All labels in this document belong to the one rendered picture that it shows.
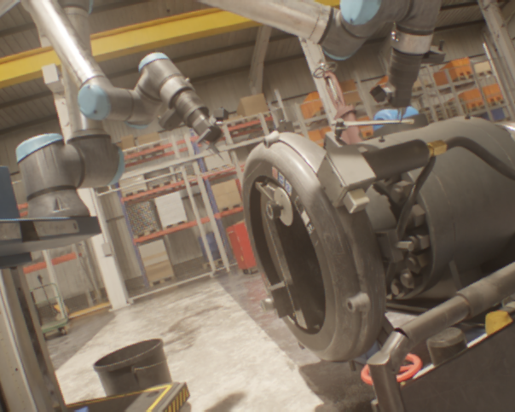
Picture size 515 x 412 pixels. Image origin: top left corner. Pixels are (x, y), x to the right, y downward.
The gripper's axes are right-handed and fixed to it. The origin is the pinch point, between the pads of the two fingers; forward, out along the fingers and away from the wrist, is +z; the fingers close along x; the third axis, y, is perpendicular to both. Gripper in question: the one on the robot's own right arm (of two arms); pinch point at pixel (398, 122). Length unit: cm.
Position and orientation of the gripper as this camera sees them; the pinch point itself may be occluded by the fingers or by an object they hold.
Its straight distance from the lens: 111.0
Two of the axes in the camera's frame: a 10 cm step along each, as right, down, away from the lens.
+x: 1.6, 6.9, -7.1
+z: -0.1, 7.2, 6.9
